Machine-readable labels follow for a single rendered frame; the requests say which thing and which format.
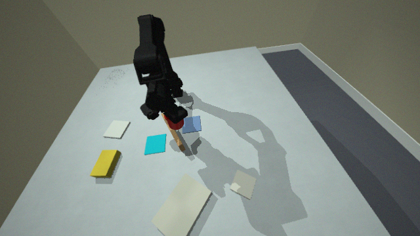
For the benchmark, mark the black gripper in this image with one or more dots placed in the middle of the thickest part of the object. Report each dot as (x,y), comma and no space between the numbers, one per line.
(172,111)

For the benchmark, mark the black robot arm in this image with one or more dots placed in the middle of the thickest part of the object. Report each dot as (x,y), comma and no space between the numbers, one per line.
(151,57)

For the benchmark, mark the olive-yellow rectangular block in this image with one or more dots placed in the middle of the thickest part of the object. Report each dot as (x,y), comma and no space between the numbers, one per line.
(105,164)

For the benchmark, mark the tan wooden bar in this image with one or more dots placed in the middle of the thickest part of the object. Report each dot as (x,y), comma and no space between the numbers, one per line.
(175,136)

